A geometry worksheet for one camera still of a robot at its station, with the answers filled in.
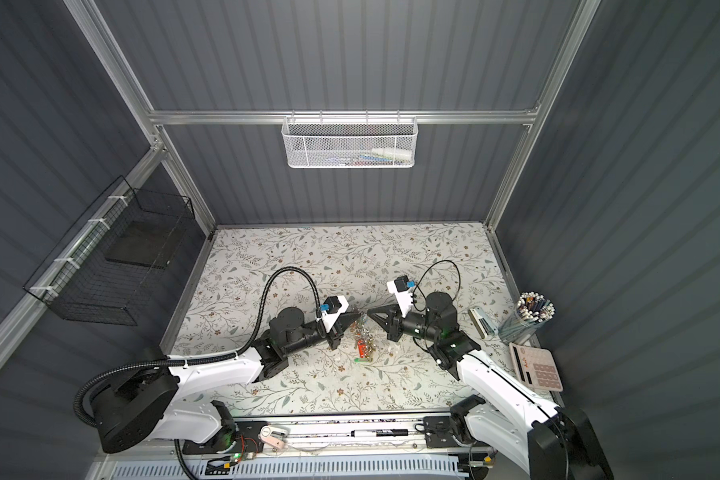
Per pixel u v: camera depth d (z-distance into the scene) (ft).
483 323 2.99
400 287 2.21
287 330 1.99
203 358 1.67
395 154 2.83
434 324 2.06
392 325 2.19
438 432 2.41
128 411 1.38
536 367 2.72
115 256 2.43
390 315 2.29
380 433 2.41
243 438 2.38
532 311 2.51
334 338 2.24
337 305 2.14
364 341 2.84
